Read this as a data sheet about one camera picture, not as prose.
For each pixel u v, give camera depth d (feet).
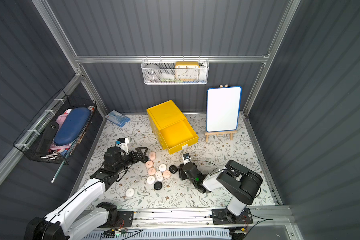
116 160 2.10
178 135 2.93
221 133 3.28
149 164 2.98
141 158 2.37
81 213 1.60
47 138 2.09
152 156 3.09
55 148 2.15
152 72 2.73
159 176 2.83
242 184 1.52
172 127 2.79
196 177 2.30
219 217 2.39
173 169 2.92
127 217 2.43
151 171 2.91
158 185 2.72
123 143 2.42
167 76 2.97
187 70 2.92
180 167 2.91
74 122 2.20
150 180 2.77
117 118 3.79
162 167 2.94
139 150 2.42
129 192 2.64
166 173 2.84
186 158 2.63
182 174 2.65
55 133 2.18
